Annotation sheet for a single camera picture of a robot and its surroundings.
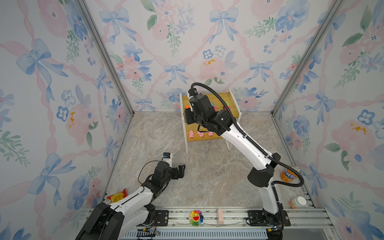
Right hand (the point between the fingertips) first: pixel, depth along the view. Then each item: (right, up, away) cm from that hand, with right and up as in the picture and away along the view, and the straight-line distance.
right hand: (188, 108), depth 73 cm
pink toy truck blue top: (+13, +2, +5) cm, 15 cm away
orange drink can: (+53, -35, +7) cm, 64 cm away
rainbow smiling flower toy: (+4, -54, 0) cm, 54 cm away
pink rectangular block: (+15, -53, 0) cm, 55 cm away
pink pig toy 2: (+1, -13, +12) cm, 18 cm away
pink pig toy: (+7, -13, +11) cm, 19 cm away
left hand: (-6, -31, +14) cm, 34 cm away
